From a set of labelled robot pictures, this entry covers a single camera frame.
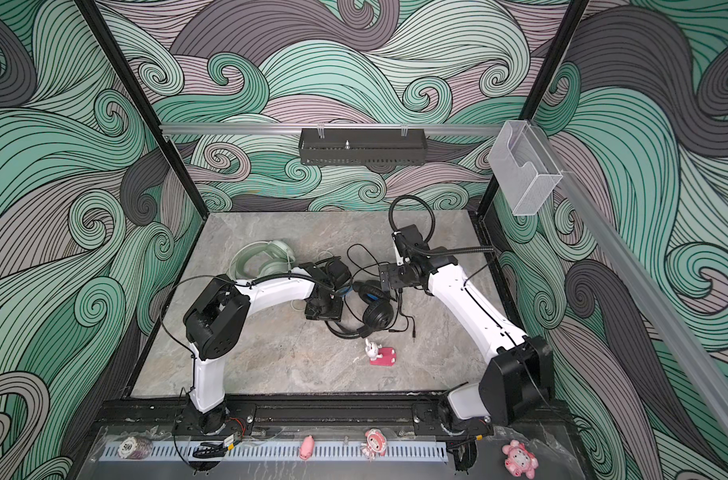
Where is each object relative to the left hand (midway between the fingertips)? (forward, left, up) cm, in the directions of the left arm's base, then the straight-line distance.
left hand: (333, 316), depth 91 cm
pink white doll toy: (-33, -12, +3) cm, 35 cm away
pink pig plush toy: (-35, -44, +4) cm, 56 cm away
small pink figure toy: (-33, +4, +1) cm, 33 cm away
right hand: (+6, -19, +16) cm, 25 cm away
